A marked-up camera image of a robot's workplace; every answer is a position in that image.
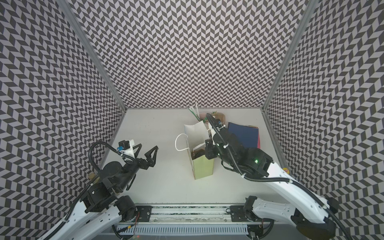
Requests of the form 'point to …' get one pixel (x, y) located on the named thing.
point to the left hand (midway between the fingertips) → (150, 147)
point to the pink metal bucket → (202, 116)
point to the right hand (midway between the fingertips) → (207, 147)
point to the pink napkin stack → (258, 142)
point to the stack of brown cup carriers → (219, 115)
